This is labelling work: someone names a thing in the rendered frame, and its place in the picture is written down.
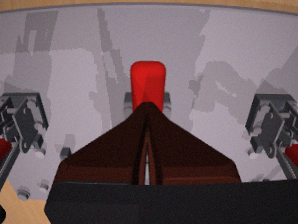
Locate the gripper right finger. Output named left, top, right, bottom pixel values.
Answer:
left=147, top=102, right=242, bottom=185

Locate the grey toggle clamp with red handle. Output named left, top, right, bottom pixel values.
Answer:
left=245, top=94, right=298, bottom=179
left=0, top=92, right=49, bottom=192

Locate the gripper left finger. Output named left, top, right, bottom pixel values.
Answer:
left=52, top=102, right=147, bottom=185

